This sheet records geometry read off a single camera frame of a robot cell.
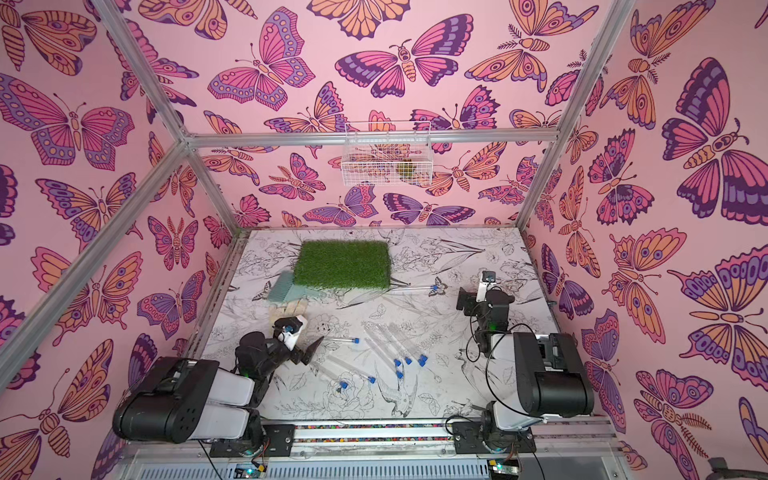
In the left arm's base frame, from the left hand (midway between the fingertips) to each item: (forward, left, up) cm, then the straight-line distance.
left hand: (310, 324), depth 89 cm
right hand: (+11, -52, +3) cm, 53 cm away
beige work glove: (+7, +9, -4) cm, 12 cm away
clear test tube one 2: (-6, -21, -5) cm, 22 cm away
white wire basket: (+45, -23, +30) cm, 58 cm away
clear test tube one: (+16, -30, -5) cm, 34 cm away
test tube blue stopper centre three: (-9, -29, -5) cm, 31 cm away
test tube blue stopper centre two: (-6, -27, -5) cm, 28 cm away
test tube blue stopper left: (-3, -13, -4) cm, 14 cm away
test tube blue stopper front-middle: (-14, -19, -5) cm, 24 cm away
